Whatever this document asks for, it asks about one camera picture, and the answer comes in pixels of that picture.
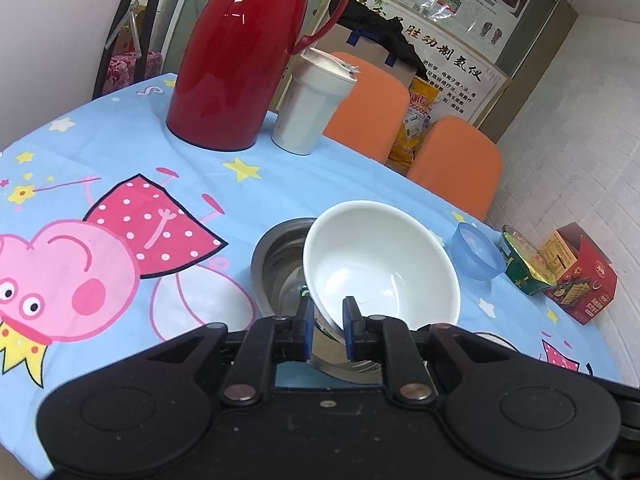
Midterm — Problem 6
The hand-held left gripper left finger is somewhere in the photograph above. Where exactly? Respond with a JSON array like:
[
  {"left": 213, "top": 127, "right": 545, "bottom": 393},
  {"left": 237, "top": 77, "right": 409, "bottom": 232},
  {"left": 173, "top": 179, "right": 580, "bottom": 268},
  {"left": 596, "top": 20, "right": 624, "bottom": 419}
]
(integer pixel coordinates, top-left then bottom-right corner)
[{"left": 142, "top": 297, "right": 317, "bottom": 407}]

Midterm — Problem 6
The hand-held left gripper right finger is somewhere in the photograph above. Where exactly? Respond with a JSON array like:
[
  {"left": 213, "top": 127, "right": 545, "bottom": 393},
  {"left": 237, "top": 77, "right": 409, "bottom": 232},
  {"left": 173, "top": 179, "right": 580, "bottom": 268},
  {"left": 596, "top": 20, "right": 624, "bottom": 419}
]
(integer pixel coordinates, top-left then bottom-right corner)
[{"left": 341, "top": 296, "right": 506, "bottom": 403}]

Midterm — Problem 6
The stainless steel bowl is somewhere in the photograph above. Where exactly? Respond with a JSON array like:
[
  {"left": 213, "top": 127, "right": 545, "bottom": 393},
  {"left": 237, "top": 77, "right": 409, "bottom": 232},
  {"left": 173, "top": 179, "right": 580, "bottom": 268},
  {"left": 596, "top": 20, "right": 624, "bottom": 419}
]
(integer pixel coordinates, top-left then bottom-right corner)
[{"left": 251, "top": 217, "right": 388, "bottom": 376}]

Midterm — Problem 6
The white bowl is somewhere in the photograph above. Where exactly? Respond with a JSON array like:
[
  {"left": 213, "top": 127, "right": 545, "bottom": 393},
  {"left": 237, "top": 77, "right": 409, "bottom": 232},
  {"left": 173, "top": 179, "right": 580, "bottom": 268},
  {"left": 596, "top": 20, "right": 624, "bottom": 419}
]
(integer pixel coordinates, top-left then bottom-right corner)
[{"left": 302, "top": 201, "right": 461, "bottom": 341}]

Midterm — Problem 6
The white gold-rimmed plate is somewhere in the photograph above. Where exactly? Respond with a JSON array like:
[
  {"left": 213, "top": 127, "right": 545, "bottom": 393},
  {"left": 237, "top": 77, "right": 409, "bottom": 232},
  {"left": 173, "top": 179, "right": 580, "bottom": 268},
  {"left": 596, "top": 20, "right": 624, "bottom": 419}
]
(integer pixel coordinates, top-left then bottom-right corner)
[{"left": 472, "top": 331, "right": 513, "bottom": 351}]

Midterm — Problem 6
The translucent blue bowl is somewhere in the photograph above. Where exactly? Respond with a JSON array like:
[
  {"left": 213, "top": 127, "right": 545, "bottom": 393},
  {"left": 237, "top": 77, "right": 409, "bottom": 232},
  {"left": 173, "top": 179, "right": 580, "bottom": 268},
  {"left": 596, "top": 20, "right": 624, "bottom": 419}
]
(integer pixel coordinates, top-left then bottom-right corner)
[{"left": 451, "top": 222, "right": 507, "bottom": 282}]

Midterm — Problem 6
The green instant noodle bowl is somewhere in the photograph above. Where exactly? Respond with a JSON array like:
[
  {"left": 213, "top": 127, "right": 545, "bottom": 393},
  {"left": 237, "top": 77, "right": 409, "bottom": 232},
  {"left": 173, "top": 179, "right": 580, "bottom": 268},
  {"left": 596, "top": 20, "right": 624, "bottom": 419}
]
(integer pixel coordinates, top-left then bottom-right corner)
[{"left": 498, "top": 225, "right": 556, "bottom": 296}]

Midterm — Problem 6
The orange chair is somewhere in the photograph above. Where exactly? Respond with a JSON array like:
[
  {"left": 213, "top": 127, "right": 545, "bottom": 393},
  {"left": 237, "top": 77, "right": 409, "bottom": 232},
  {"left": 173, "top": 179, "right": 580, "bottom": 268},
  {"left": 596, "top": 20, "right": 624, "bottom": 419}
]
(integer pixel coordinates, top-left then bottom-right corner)
[
  {"left": 322, "top": 51, "right": 412, "bottom": 165},
  {"left": 406, "top": 115, "right": 502, "bottom": 221}
]

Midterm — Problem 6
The yellow snack packet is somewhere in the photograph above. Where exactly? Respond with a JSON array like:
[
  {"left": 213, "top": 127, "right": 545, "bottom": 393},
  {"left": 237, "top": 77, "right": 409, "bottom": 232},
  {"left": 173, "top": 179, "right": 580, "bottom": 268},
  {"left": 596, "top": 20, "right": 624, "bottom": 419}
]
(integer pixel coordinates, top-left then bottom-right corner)
[{"left": 387, "top": 76, "right": 443, "bottom": 166}]

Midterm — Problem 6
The white tumbler cup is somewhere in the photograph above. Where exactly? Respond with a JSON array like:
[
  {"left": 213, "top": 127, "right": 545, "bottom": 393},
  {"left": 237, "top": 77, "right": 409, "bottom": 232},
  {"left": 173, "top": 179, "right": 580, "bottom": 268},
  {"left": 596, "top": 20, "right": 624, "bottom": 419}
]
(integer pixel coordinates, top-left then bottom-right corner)
[{"left": 271, "top": 48, "right": 361, "bottom": 156}]

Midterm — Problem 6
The red cracker box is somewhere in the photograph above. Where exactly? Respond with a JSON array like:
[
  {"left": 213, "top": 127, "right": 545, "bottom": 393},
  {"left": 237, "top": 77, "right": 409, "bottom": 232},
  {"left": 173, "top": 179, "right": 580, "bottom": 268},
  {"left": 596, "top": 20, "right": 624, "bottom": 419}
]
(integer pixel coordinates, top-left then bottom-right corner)
[{"left": 542, "top": 222, "right": 618, "bottom": 326}]

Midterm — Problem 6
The blue cartoon tablecloth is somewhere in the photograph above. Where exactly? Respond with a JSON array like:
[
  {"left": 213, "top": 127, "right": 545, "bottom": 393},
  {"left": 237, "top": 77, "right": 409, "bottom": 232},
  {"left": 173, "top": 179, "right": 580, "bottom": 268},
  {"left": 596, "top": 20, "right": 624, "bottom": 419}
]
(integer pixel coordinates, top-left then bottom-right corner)
[{"left": 0, "top": 72, "right": 621, "bottom": 461}]

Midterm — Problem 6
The red thermos jug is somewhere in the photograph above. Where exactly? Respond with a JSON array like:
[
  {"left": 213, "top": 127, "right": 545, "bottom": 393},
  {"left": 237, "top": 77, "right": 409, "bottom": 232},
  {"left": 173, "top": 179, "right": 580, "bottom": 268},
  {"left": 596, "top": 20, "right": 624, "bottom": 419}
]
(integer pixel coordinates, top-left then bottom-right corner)
[{"left": 166, "top": 0, "right": 352, "bottom": 151}]

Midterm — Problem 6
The black cloth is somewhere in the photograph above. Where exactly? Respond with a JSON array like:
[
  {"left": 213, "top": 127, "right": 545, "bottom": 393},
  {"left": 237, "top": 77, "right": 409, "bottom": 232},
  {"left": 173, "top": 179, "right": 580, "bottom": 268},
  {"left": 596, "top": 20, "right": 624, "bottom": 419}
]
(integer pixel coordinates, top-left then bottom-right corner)
[{"left": 336, "top": 0, "right": 432, "bottom": 81}]

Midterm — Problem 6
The pink floral cloth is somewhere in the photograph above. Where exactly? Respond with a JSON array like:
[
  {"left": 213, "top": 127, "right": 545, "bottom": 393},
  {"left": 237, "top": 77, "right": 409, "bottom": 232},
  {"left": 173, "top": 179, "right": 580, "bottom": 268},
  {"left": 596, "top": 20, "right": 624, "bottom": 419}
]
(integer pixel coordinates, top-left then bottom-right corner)
[{"left": 106, "top": 51, "right": 163, "bottom": 95}]

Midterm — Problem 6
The clear acrylic sign holder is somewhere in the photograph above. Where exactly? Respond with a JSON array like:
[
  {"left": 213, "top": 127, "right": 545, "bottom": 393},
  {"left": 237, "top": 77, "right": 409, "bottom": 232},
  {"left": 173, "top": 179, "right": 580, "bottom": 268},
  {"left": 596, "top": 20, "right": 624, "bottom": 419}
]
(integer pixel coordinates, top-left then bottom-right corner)
[{"left": 104, "top": 2, "right": 147, "bottom": 57}]

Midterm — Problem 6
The black metal stand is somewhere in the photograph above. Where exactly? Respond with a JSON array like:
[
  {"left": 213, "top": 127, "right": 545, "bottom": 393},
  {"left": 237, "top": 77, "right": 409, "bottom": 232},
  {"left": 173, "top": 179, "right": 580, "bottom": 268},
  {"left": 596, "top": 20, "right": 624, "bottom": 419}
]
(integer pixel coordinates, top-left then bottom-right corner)
[{"left": 92, "top": 0, "right": 168, "bottom": 101}]

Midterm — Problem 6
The calligraphy wall poster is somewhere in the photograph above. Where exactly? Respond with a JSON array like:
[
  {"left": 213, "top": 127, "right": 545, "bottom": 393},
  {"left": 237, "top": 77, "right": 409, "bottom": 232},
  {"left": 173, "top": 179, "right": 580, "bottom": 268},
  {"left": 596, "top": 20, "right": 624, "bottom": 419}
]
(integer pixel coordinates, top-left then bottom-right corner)
[{"left": 390, "top": 2, "right": 511, "bottom": 126}]

